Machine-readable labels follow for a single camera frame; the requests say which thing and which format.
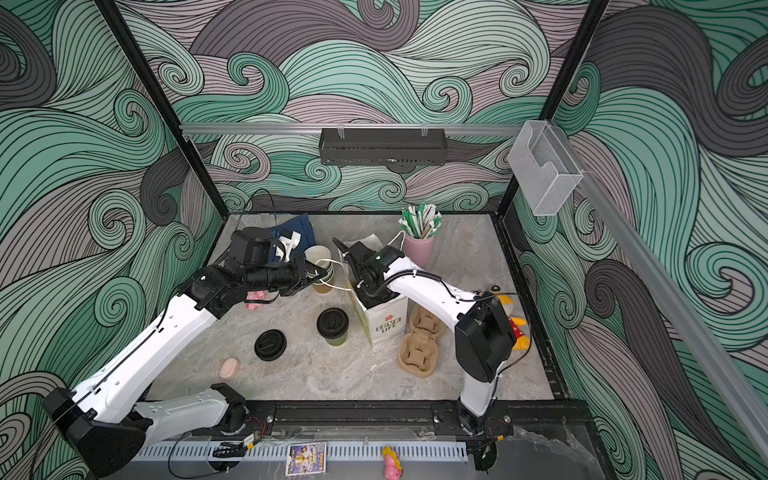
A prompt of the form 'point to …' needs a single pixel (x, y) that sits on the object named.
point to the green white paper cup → (337, 341)
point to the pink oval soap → (230, 369)
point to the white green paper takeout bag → (382, 322)
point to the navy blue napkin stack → (301, 223)
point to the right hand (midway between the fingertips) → (378, 305)
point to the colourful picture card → (306, 459)
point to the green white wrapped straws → (422, 222)
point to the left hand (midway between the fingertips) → (329, 270)
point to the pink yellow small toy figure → (392, 467)
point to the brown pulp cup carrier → (419, 354)
